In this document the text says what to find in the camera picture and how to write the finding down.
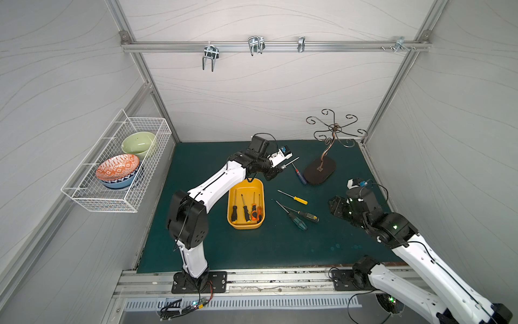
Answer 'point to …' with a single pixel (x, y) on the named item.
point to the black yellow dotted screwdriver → (310, 217)
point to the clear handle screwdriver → (284, 166)
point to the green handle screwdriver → (295, 219)
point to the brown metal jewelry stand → (320, 169)
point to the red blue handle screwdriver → (303, 181)
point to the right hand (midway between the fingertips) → (333, 201)
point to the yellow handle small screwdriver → (295, 198)
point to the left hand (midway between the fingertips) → (280, 167)
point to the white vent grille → (187, 304)
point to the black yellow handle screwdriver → (234, 212)
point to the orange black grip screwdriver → (253, 213)
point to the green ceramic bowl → (137, 143)
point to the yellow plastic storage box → (245, 208)
